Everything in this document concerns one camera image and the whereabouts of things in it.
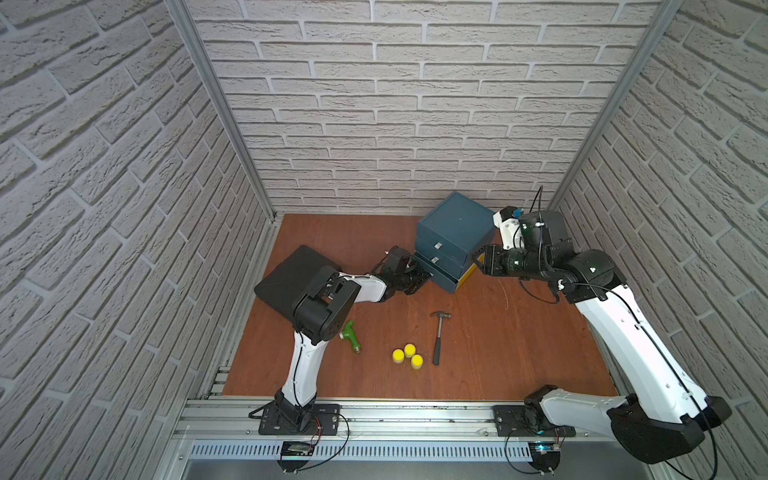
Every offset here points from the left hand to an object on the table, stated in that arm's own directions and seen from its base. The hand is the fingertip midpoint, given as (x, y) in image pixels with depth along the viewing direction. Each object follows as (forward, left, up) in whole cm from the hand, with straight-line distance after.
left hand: (439, 272), depth 96 cm
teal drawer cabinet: (+1, 0, +16) cm, 16 cm away
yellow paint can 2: (-27, +9, -4) cm, 29 cm away
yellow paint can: (-24, +11, -4) cm, 27 cm away
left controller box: (-47, +39, -7) cm, 61 cm away
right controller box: (-49, -22, -7) cm, 54 cm away
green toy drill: (-19, +28, -6) cm, 34 cm away
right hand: (-13, -5, +25) cm, 29 cm away
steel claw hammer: (-22, +2, -7) cm, 24 cm away
